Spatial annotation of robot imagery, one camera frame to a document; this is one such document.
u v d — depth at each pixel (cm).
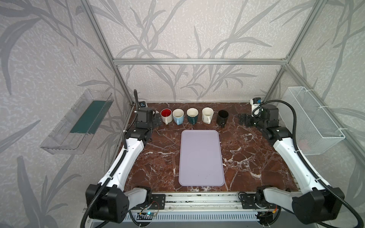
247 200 74
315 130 61
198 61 97
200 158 90
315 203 37
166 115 107
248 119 69
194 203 74
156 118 73
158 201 73
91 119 65
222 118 101
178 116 100
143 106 69
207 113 102
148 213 71
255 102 67
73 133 63
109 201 38
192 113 103
